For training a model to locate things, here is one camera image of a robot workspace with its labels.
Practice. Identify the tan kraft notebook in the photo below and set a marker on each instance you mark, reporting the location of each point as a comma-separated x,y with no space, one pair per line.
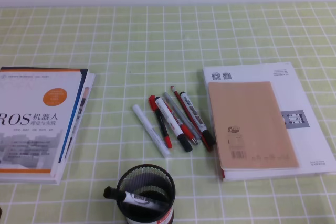
249,128

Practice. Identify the white pen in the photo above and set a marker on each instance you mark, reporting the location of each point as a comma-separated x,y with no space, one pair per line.
151,131

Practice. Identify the black capped whiteboard marker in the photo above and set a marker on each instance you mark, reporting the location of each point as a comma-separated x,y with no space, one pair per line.
209,140

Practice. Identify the red and black pen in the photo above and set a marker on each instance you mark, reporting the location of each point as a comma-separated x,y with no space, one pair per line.
160,121

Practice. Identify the black whiteboard marker in holder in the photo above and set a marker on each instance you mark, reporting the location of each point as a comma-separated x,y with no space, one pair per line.
130,198

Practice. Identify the ROS robotics book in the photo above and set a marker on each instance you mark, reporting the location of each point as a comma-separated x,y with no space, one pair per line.
31,119

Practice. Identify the white book under ROS book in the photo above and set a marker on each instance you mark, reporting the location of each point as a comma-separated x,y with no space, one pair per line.
68,145

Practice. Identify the large white book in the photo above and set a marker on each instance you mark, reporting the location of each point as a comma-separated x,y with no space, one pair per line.
311,147

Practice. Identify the black mesh pen holder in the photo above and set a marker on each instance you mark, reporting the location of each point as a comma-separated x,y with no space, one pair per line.
149,181

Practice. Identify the red marker pen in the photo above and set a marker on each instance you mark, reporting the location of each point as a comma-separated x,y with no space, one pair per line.
183,127

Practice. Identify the green checkered tablecloth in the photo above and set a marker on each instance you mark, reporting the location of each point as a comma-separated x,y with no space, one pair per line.
138,51

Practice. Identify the red pencil with eraser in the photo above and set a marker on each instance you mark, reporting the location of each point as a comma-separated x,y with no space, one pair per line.
190,117

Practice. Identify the white marker black cap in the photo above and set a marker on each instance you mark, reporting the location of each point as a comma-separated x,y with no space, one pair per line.
173,124

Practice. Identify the grey gel pen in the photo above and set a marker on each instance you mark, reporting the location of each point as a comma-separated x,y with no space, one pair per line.
183,118

